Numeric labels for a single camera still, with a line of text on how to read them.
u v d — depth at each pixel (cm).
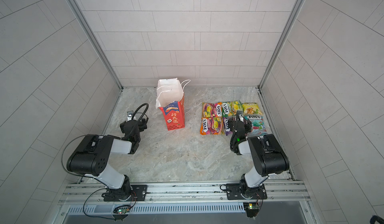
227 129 91
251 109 98
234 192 71
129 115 77
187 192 72
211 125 93
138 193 70
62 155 44
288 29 84
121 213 65
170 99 99
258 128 91
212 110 99
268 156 45
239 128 70
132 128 68
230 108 101
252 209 68
